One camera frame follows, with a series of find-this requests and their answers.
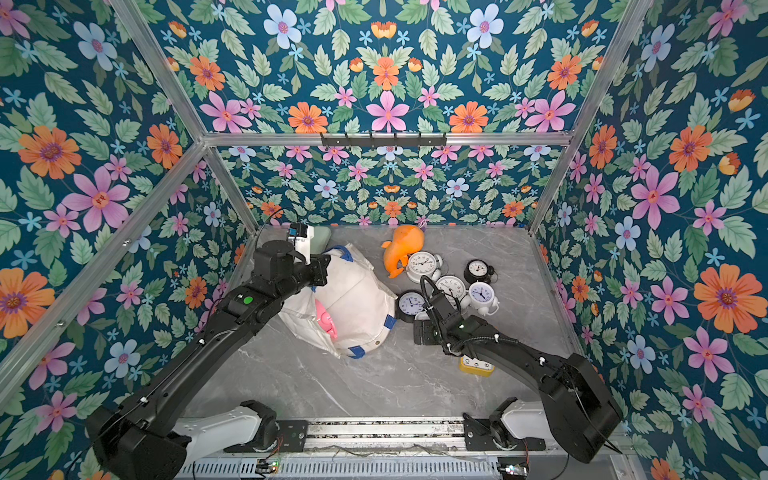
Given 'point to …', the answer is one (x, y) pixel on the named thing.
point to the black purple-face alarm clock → (408, 304)
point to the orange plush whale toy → (407, 240)
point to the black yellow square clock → (476, 367)
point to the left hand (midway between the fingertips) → (334, 255)
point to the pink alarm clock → (326, 320)
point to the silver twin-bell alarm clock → (422, 263)
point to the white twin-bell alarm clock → (481, 296)
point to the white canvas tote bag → (359, 303)
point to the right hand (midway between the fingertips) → (432, 326)
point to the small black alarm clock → (478, 270)
